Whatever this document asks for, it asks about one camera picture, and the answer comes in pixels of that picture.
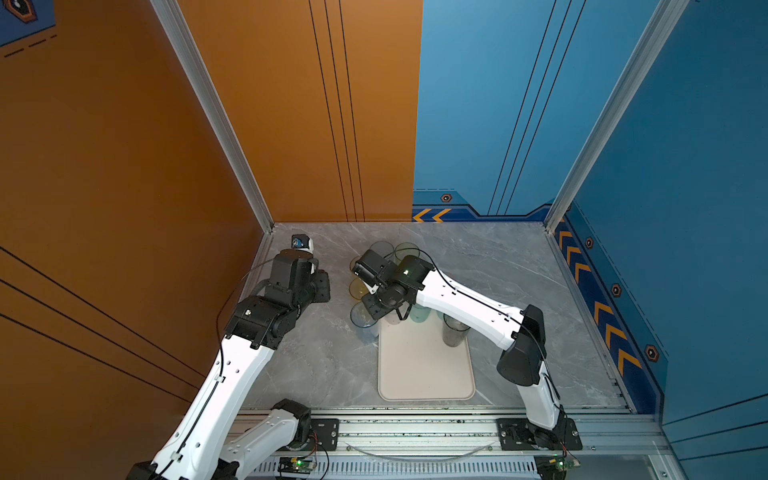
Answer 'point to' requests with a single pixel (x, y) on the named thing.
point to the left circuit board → (292, 464)
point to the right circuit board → (554, 467)
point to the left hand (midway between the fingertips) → (319, 271)
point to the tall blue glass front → (367, 326)
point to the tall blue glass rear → (383, 248)
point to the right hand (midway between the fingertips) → (372, 306)
